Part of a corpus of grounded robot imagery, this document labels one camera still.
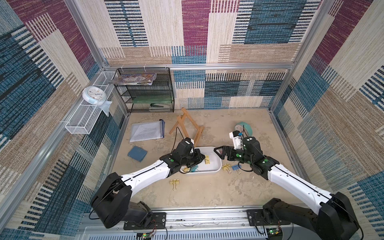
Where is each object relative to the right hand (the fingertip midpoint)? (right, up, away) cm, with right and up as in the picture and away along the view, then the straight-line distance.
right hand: (208, 155), depth 86 cm
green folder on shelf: (-36, +34, +16) cm, 52 cm away
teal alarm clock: (+26, +14, +9) cm, 31 cm away
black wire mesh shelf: (-31, +44, +22) cm, 58 cm away
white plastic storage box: (+5, -6, +7) cm, 11 cm away
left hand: (-4, -2, +5) cm, 7 cm away
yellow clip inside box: (-1, -3, -3) cm, 4 cm away
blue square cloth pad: (-44, -1, +10) cm, 45 cm away
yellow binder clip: (+11, -8, +4) cm, 14 cm away
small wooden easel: (-13, +24, +4) cm, 28 cm away
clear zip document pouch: (-41, +13, +23) cm, 48 cm away
